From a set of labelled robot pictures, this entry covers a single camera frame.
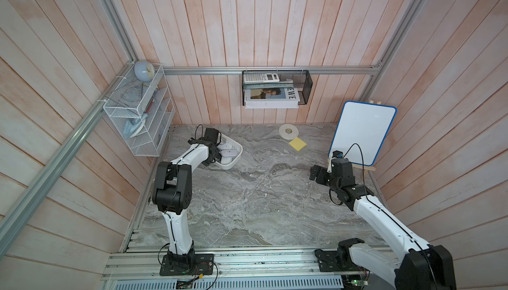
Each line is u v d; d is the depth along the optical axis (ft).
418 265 1.28
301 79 3.22
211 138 2.62
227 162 3.22
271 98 3.06
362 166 2.97
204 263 2.41
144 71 2.63
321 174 2.50
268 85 2.90
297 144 3.66
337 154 2.44
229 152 3.31
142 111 2.44
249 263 2.46
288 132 3.88
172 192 1.74
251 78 2.97
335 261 2.39
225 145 3.49
